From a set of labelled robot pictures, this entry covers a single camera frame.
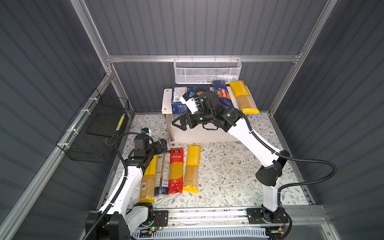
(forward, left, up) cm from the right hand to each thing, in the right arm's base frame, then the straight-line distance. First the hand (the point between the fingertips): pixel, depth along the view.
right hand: (178, 121), depth 68 cm
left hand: (0, +14, -18) cm, 23 cm away
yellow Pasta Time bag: (-16, -4, -32) cm, 36 cm away
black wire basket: (-4, +43, -6) cm, 43 cm away
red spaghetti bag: (-17, +4, -33) cm, 37 cm away
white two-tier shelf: (+16, -9, -31) cm, 36 cm away
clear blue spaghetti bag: (-12, +12, -33) cm, 37 cm away
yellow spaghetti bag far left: (-20, +19, -32) cm, 42 cm away
